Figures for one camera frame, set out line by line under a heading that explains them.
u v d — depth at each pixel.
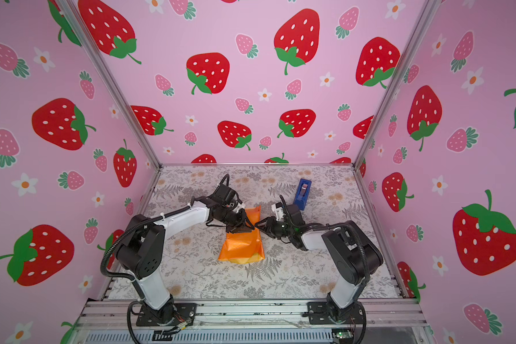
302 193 1.02
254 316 0.75
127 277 0.51
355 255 0.48
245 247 0.83
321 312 0.74
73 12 0.68
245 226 0.81
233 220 0.78
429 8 0.69
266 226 0.82
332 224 0.54
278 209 0.88
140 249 0.48
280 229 0.80
